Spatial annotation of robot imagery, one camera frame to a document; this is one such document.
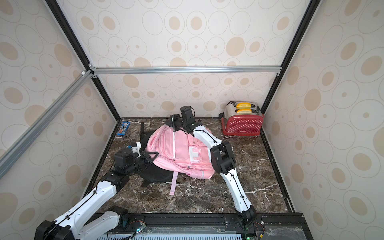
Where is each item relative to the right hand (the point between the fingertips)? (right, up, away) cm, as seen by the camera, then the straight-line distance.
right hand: (160, 121), depth 90 cm
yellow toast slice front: (+53, +7, +7) cm, 54 cm away
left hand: (+4, -17, -13) cm, 22 cm away
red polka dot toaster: (+52, +3, +7) cm, 52 cm away
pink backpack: (+12, -18, -3) cm, 22 cm away
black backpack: (-1, -29, -9) cm, 31 cm away
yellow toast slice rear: (+54, +12, +10) cm, 56 cm away
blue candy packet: (-32, -2, +23) cm, 40 cm away
